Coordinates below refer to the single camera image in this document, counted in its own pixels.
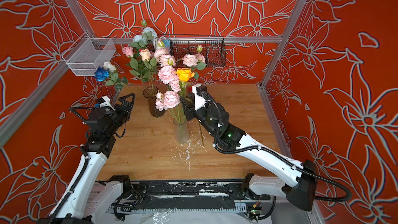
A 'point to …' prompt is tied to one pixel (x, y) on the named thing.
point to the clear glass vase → (181, 130)
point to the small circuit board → (255, 211)
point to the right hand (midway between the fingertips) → (182, 95)
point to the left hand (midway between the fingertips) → (133, 98)
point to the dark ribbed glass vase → (154, 112)
